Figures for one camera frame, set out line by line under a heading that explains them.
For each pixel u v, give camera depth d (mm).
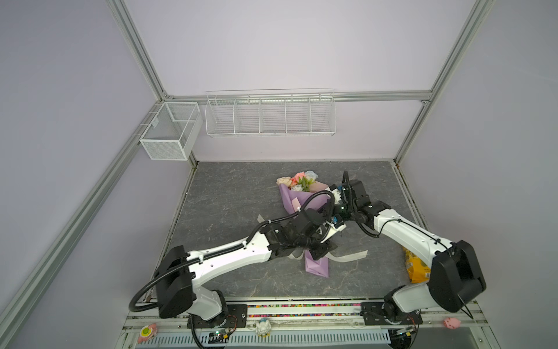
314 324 729
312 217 542
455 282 425
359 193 659
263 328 667
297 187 1017
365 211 620
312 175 1080
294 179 1068
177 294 392
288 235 551
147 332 670
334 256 866
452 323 707
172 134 974
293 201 936
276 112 973
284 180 1050
